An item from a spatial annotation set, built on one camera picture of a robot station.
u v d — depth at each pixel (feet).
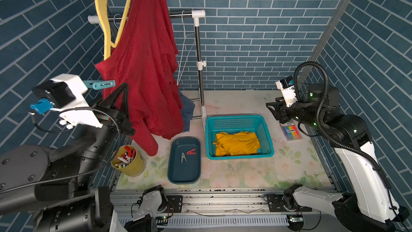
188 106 3.57
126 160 2.54
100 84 0.92
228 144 2.71
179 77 3.96
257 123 3.14
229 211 2.37
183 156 2.86
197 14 2.02
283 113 1.66
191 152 2.92
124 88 1.06
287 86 1.56
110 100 0.95
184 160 2.84
